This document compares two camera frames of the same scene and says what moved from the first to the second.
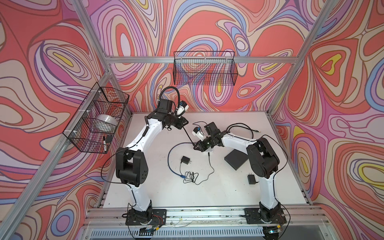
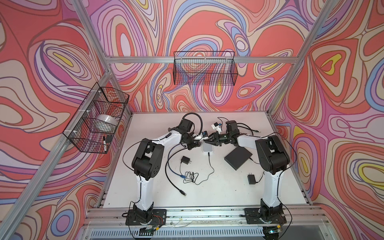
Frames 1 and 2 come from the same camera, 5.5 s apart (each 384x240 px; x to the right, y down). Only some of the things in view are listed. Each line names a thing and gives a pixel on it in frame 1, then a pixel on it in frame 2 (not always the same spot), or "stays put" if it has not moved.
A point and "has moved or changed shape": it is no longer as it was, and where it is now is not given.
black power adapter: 251,179 stays put
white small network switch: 209,150 stays put
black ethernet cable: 185,130 has moved or changed shape
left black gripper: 181,120 to 194,145
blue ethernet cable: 181,176 stays put
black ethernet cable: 239,126 stays put
